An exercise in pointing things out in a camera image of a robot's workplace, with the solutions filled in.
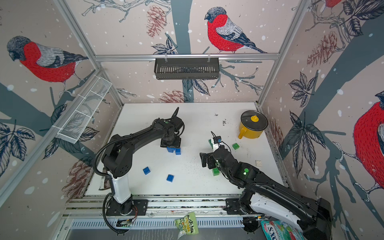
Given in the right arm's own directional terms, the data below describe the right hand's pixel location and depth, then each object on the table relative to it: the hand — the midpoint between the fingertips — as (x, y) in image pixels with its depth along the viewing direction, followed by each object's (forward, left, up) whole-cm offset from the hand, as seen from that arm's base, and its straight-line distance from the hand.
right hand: (207, 150), depth 76 cm
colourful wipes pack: (-30, -32, -15) cm, 46 cm away
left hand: (+9, +19, -10) cm, 23 cm away
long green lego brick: (+14, -3, -17) cm, 22 cm away
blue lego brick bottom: (-10, +20, -15) cm, 27 cm away
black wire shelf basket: (+59, +15, +12) cm, 62 cm away
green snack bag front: (-30, +9, -16) cm, 36 cm away
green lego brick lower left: (-5, -5, -15) cm, 16 cm away
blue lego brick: (+6, +18, -13) cm, 23 cm away
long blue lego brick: (+8, +23, -15) cm, 28 cm away
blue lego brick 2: (-6, +35, -15) cm, 39 cm away
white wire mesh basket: (+8, +74, +5) cm, 75 cm away
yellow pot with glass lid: (+24, -30, -7) cm, 39 cm away
